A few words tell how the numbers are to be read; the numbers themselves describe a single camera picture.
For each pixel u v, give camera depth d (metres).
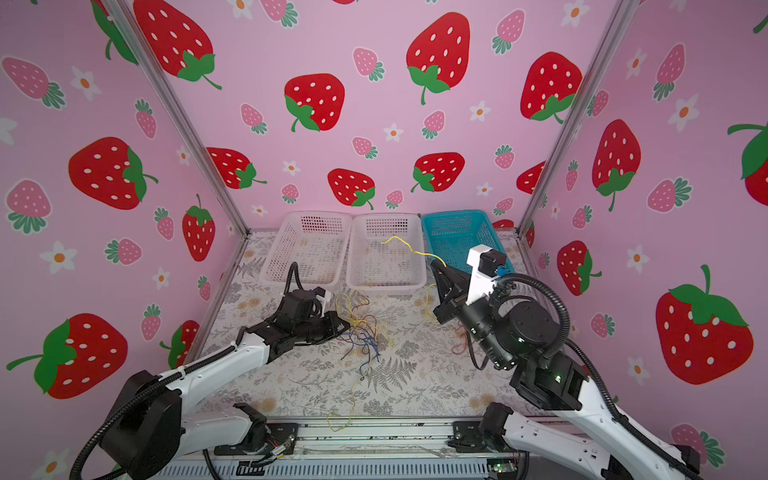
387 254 1.13
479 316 0.46
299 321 0.67
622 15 0.69
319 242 1.17
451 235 1.18
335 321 0.77
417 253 1.11
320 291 0.81
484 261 0.42
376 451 0.73
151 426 0.40
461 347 0.90
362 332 0.90
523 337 0.36
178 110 0.85
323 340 0.76
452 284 0.47
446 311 0.46
